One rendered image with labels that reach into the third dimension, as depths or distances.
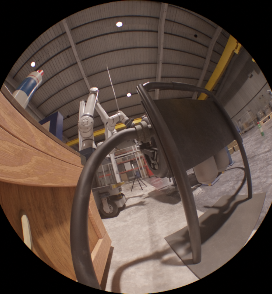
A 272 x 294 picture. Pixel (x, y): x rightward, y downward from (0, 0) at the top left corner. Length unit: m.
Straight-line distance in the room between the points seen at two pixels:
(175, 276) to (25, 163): 0.42
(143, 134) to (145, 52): 8.70
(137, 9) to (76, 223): 8.86
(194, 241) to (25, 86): 0.53
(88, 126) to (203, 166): 0.88
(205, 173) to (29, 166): 0.39
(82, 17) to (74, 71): 4.50
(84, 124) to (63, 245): 0.87
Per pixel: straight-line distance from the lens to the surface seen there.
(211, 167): 0.29
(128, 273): 0.40
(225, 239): 0.40
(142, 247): 0.48
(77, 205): 0.17
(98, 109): 1.32
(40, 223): 0.22
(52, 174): 0.24
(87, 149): 0.97
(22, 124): 0.21
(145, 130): 0.22
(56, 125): 0.34
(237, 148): 2.15
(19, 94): 0.29
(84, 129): 0.91
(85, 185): 0.17
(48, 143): 0.25
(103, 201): 0.93
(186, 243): 0.42
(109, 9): 8.41
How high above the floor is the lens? 0.32
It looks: 18 degrees up
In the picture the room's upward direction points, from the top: 18 degrees counter-clockwise
